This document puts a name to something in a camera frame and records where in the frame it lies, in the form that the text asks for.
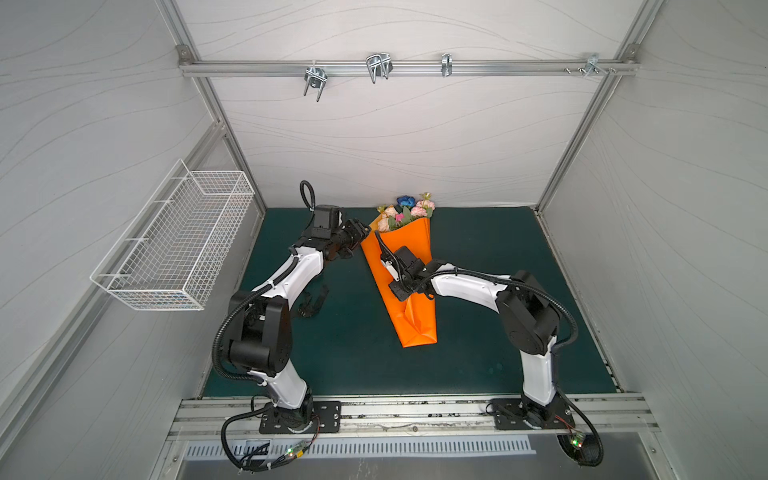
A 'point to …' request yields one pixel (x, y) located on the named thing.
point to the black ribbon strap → (310, 306)
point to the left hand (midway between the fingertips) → (372, 227)
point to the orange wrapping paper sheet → (415, 317)
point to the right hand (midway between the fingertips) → (402, 275)
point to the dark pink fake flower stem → (398, 218)
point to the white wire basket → (172, 253)
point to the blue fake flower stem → (405, 203)
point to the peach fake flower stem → (383, 219)
